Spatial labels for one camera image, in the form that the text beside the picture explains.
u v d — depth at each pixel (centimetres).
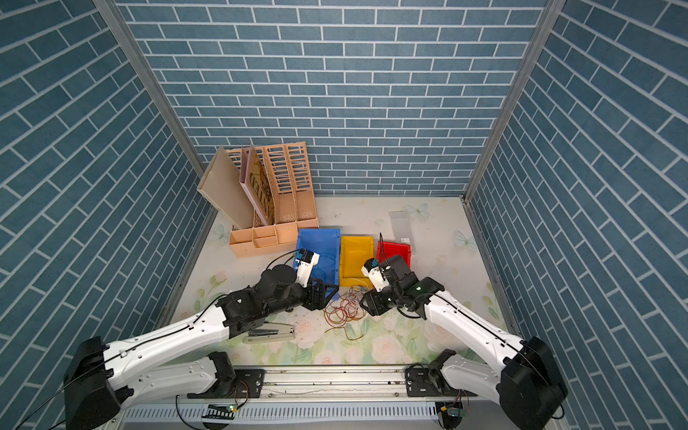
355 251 102
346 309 87
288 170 111
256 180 96
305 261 65
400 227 112
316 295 65
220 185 98
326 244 92
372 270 73
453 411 71
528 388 39
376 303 70
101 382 39
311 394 73
